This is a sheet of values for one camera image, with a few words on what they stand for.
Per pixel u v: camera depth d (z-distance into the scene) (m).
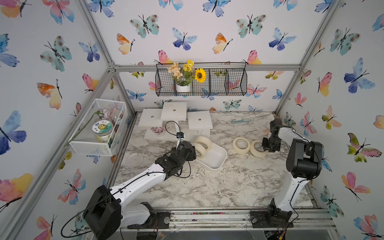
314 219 0.76
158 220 0.74
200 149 0.89
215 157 0.95
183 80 0.93
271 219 0.68
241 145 1.01
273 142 0.83
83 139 0.66
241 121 1.17
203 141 0.93
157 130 0.98
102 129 0.65
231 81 0.99
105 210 0.39
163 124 0.93
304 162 0.53
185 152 0.62
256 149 0.97
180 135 0.71
